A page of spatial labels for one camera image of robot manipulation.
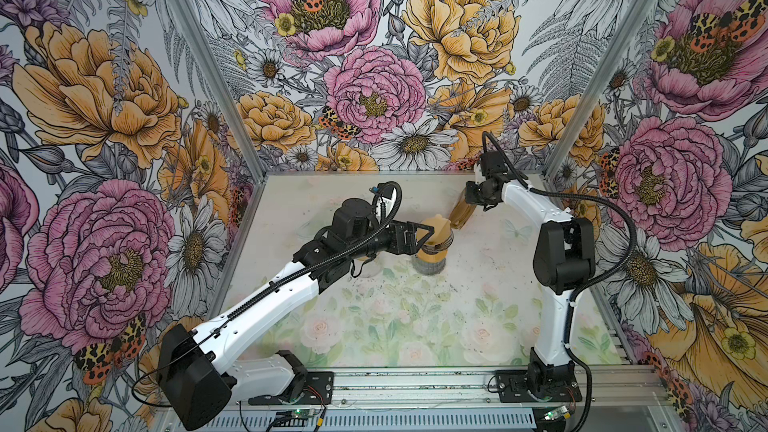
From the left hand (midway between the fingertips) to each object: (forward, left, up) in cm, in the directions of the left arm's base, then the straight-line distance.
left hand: (418, 237), depth 70 cm
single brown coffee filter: (+11, -8, -11) cm, 17 cm away
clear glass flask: (-8, +11, +1) cm, 14 cm away
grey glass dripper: (+7, -5, -17) cm, 19 cm away
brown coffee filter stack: (+25, -18, -23) cm, 38 cm away
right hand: (+25, -20, -17) cm, 36 cm away
